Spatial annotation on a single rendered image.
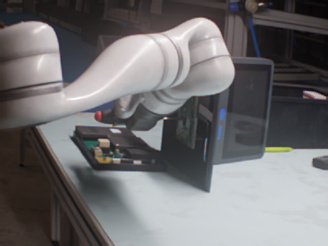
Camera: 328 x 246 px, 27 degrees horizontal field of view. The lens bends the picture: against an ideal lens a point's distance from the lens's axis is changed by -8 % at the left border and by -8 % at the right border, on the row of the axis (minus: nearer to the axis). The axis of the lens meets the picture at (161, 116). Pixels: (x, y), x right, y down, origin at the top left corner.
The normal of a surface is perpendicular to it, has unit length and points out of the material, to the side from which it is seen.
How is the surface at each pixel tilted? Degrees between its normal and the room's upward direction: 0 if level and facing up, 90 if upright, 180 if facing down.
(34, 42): 77
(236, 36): 90
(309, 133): 90
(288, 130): 90
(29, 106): 87
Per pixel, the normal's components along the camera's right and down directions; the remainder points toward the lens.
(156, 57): 0.71, -0.16
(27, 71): 0.33, 0.01
